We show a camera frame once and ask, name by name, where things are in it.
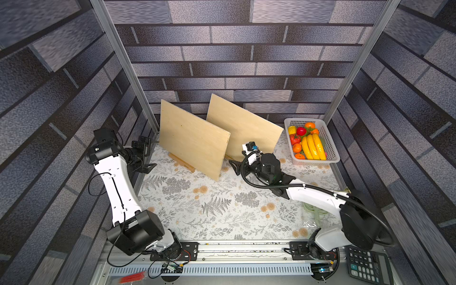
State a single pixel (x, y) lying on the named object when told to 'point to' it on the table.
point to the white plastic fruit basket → (331, 149)
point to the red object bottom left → (135, 277)
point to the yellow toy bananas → (313, 148)
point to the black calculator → (369, 265)
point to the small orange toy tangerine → (297, 148)
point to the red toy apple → (301, 131)
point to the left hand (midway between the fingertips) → (157, 147)
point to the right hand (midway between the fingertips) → (235, 155)
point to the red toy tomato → (294, 139)
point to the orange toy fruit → (310, 124)
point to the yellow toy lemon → (292, 129)
